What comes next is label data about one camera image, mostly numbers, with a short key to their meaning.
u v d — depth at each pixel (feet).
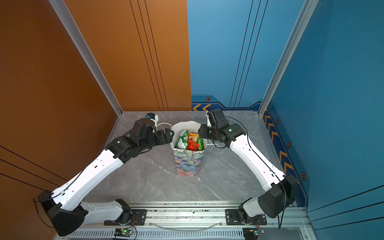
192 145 2.49
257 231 2.27
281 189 1.28
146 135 1.79
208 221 2.38
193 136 2.69
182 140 2.47
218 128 1.84
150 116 2.08
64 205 1.25
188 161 2.44
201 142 2.57
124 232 2.32
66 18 2.38
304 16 2.37
